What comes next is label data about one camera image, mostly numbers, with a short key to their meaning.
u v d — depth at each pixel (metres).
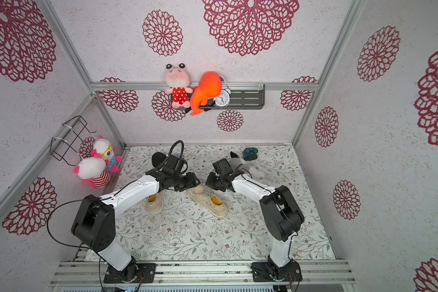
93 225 0.45
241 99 0.94
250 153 1.08
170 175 0.67
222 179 0.71
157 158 1.03
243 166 0.97
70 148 0.76
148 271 0.74
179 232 0.85
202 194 0.91
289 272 0.71
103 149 0.92
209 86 0.85
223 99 0.90
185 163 0.73
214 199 0.91
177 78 0.82
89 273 0.75
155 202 0.87
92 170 0.85
